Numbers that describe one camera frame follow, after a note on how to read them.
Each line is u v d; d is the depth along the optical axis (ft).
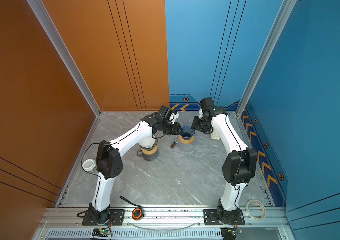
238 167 1.59
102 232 2.32
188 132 2.95
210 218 2.38
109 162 1.73
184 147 3.24
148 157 2.94
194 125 2.51
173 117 2.45
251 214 2.38
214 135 3.35
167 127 2.48
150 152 2.84
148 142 2.84
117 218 2.42
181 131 2.74
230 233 2.31
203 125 2.38
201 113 2.37
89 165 2.80
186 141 2.93
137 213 2.38
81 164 2.74
